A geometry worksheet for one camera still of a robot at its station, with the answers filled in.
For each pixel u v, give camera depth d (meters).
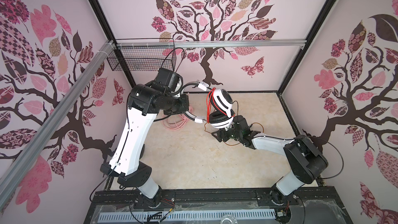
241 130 0.71
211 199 0.75
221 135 0.79
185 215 0.70
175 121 0.97
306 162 0.45
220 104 0.52
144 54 0.95
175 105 0.51
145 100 0.38
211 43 0.95
